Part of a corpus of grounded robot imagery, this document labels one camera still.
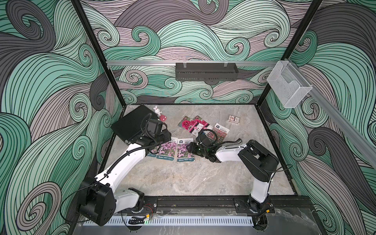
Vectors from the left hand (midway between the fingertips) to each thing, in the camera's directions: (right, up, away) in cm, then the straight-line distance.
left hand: (169, 133), depth 82 cm
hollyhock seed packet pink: (+18, +3, +25) cm, 31 cm away
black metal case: (-32, +2, +24) cm, 40 cm away
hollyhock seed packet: (+9, +5, +25) cm, 27 cm away
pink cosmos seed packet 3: (-11, -13, +10) cm, 20 cm away
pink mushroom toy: (-8, +8, +27) cm, 30 cm away
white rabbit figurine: (-12, +13, +25) cm, 31 cm away
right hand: (+10, -12, +10) cm, 19 cm away
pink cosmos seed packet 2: (+8, -15, +9) cm, 19 cm away
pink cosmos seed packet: (-2, -12, +11) cm, 17 cm away
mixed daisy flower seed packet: (+33, -2, +21) cm, 40 cm away
